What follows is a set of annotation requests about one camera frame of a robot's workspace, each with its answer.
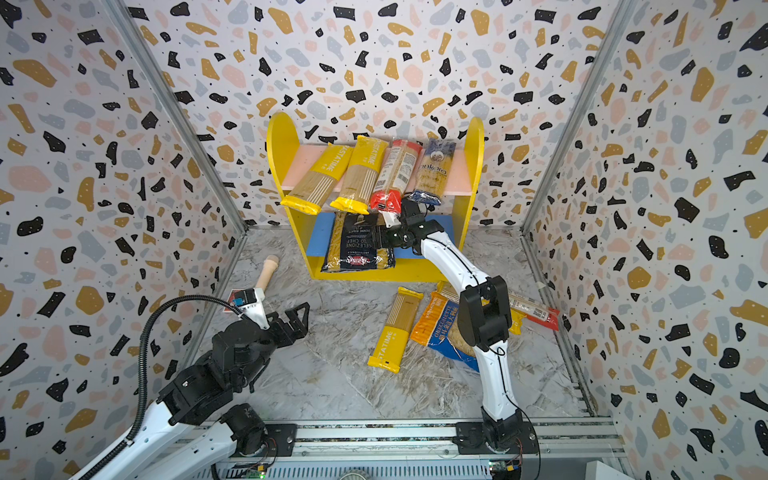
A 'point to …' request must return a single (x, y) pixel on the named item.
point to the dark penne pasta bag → (353, 245)
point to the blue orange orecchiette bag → (437, 327)
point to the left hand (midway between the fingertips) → (296, 306)
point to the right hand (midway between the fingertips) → (367, 231)
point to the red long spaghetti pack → (536, 312)
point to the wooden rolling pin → (270, 265)
